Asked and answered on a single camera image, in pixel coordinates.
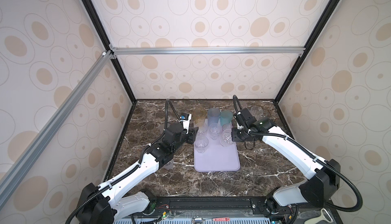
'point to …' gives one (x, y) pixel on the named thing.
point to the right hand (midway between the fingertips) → (234, 136)
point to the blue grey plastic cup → (213, 114)
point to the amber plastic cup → (199, 114)
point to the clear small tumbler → (202, 127)
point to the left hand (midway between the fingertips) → (198, 125)
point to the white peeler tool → (325, 216)
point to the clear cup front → (169, 165)
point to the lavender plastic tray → (217, 158)
